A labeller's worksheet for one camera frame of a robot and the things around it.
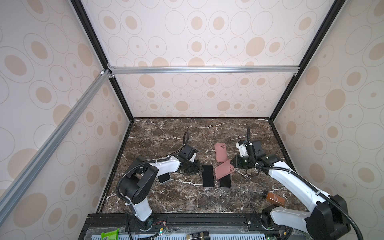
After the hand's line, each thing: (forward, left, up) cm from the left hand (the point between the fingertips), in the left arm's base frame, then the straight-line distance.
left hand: (205, 168), depth 88 cm
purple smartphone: (-7, -11, -2) cm, 13 cm away
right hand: (+1, -14, +7) cm, 16 cm away
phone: (-5, +25, -3) cm, 25 cm away
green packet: (-33, +45, -1) cm, 56 cm away
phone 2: (-5, -1, -3) cm, 6 cm away
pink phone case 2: (-1, -10, +1) cm, 10 cm away
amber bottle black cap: (-17, -36, -1) cm, 39 cm away
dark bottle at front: (-32, +4, 0) cm, 33 cm away
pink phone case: (+15, -11, -6) cm, 20 cm away
